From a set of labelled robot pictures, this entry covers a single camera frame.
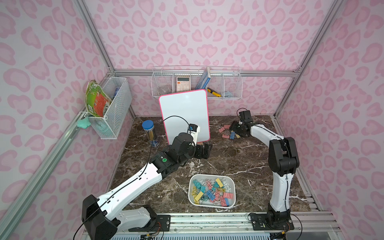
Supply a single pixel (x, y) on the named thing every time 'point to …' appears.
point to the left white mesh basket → (109, 126)
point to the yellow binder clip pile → (199, 196)
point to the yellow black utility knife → (214, 92)
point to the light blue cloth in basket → (228, 94)
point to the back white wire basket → (220, 82)
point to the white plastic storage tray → (212, 190)
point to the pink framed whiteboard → (179, 110)
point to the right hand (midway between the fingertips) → (232, 126)
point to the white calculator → (183, 84)
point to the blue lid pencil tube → (148, 125)
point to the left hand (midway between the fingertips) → (204, 140)
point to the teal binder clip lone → (197, 183)
